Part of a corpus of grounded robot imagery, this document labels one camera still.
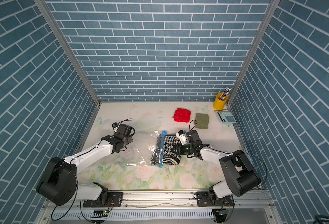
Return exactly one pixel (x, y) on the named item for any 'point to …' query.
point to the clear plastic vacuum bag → (140, 151)
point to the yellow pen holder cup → (218, 104)
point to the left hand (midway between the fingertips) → (131, 137)
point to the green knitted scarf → (203, 121)
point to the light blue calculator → (225, 117)
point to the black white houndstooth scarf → (167, 150)
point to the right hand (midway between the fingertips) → (173, 150)
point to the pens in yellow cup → (226, 91)
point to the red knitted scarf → (182, 115)
